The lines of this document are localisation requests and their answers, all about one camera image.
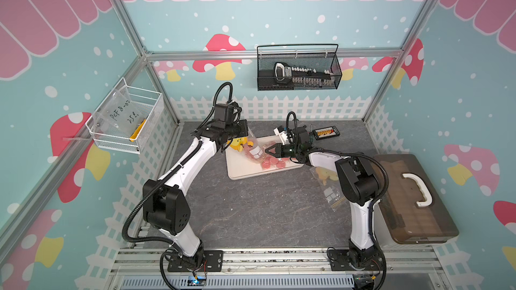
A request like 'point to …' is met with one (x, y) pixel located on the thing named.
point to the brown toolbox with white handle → (412, 210)
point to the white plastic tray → (238, 166)
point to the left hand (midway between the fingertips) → (247, 129)
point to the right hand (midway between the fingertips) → (265, 150)
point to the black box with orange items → (325, 133)
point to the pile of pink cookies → (270, 162)
